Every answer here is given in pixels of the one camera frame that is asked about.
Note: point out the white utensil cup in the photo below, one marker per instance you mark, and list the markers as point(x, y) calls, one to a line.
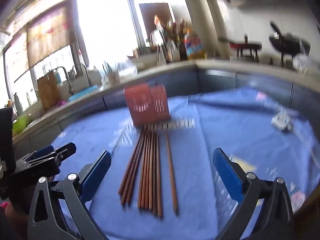
point(113, 77)

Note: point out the printed roller blind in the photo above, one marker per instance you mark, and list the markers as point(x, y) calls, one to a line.
point(47, 37)

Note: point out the cluttered condiment rack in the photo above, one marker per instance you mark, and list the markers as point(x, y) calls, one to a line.
point(170, 30)

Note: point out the white switch controller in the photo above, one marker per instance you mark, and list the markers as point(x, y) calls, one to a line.
point(281, 121)

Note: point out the dark window board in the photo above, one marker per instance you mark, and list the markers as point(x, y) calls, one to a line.
point(152, 15)

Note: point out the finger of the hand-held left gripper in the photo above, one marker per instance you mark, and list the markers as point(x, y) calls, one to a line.
point(40, 167)
point(44, 151)

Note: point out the blue plastic basin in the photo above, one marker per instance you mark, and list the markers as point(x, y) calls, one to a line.
point(85, 92)

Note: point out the grey kitchen counter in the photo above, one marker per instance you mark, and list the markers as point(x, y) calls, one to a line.
point(175, 66)

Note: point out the black wok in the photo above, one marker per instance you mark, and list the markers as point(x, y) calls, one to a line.
point(287, 45)

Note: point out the pink smiley utensil holder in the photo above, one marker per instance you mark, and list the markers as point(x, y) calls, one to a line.
point(145, 105)

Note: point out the chrome gooseneck faucet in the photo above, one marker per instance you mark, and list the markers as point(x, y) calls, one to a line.
point(70, 87)
point(88, 80)

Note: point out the wooden cutting board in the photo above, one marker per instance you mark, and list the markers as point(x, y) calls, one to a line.
point(47, 92)

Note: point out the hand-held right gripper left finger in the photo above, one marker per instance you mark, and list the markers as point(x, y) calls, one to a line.
point(97, 170)

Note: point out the bunch of wooden chopsticks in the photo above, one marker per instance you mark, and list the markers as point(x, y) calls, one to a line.
point(150, 180)

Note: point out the blue printed tablecloth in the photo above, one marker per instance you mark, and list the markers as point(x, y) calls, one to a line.
point(200, 155)

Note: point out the gas stove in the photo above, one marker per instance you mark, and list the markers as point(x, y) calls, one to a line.
point(247, 52)

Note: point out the pale thermos bottle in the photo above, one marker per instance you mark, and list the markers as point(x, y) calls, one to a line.
point(18, 105)

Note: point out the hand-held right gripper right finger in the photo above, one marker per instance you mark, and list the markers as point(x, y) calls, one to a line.
point(227, 172)

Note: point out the yellow cooking oil bottle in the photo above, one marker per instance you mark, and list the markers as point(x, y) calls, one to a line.
point(193, 47)

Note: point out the magenta scrubber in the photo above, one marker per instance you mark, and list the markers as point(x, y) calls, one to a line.
point(62, 103)

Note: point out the green plastic bowl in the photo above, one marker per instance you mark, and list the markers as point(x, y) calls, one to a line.
point(20, 126)

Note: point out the red frying pan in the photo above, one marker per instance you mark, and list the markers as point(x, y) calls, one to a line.
point(245, 46)

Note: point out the light ringed wooden chopstick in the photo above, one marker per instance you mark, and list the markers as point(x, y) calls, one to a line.
point(171, 172)

